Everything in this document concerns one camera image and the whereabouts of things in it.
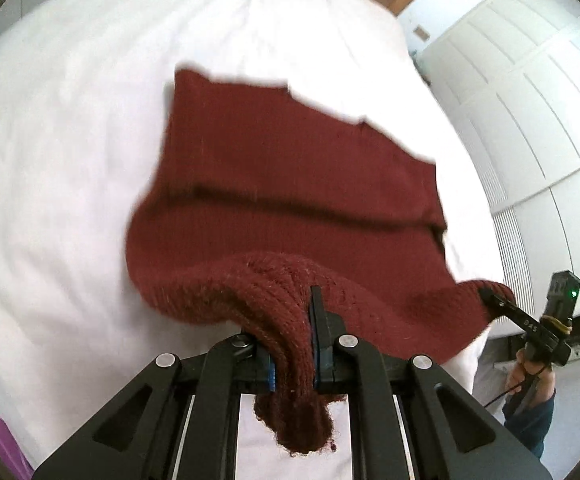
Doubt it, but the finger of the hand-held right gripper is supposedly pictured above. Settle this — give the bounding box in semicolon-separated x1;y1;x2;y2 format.
479;287;520;320

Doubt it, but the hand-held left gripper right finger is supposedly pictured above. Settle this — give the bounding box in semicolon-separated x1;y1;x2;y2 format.
309;285;553;480

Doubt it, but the person's right hand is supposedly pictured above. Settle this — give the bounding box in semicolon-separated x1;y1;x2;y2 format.
507;347;557;411

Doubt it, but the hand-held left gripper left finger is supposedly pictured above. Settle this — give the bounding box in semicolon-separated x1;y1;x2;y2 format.
30;332;277;480

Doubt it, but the white panelled wardrobe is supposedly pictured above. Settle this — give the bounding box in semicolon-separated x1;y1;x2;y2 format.
412;0;580;321

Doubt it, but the dark red knit sweater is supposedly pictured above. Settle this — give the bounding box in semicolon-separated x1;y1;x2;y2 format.
125;67;518;458

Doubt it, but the person's right forearm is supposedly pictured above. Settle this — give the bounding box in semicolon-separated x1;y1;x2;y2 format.
501;387;557;458

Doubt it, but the black cable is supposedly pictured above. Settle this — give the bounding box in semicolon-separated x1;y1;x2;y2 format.
485;360;546;407

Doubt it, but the bed with white duvet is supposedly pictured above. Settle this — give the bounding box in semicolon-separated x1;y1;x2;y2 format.
0;0;516;480

